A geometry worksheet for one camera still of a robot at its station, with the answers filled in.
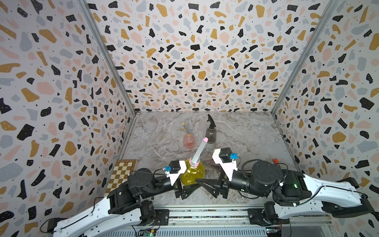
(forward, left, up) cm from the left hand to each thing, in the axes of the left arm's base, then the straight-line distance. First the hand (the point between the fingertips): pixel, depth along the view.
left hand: (199, 173), depth 53 cm
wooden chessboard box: (+17, +45, -32) cm, 58 cm away
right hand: (-3, -1, +7) cm, 7 cm away
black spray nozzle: (+37, -9, -17) cm, 42 cm away
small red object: (+22, -50, -35) cm, 65 cm away
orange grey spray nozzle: (+36, +8, -18) cm, 41 cm away
